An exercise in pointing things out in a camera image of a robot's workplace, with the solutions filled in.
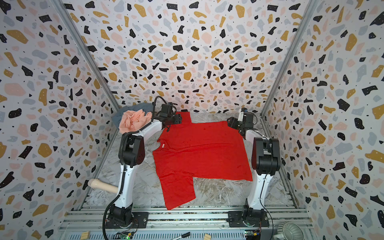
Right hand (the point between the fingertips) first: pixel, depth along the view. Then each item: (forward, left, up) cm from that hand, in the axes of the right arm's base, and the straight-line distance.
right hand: (230, 116), depth 101 cm
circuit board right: (-64, -6, -14) cm, 66 cm away
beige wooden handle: (-43, +77, -9) cm, 89 cm away
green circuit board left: (-66, +54, -13) cm, 86 cm away
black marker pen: (-65, +26, -12) cm, 71 cm away
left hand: (+3, +36, -2) cm, 36 cm away
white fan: (-63, -23, -13) cm, 68 cm away
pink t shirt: (-1, +67, -4) cm, 67 cm away
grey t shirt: (+13, +62, -4) cm, 63 cm away
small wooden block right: (-66, +16, -12) cm, 69 cm away
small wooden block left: (-66, +72, -11) cm, 99 cm away
